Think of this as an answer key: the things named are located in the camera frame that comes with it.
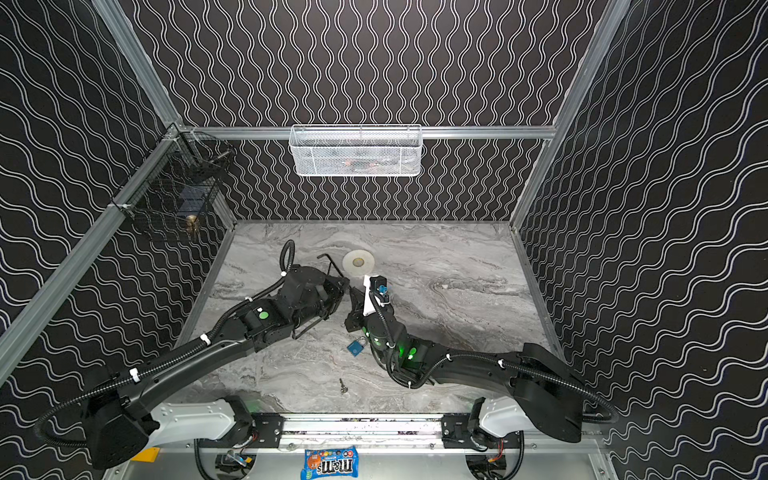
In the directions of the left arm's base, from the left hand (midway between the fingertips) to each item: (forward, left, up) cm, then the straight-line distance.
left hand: (362, 283), depth 72 cm
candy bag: (-33, +6, -25) cm, 42 cm away
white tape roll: (+26, +6, -24) cm, 36 cm away
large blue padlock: (-5, +4, -26) cm, 26 cm away
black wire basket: (+34, +62, +3) cm, 71 cm away
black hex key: (+29, +19, -24) cm, 42 cm away
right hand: (-1, +3, -4) cm, 5 cm away
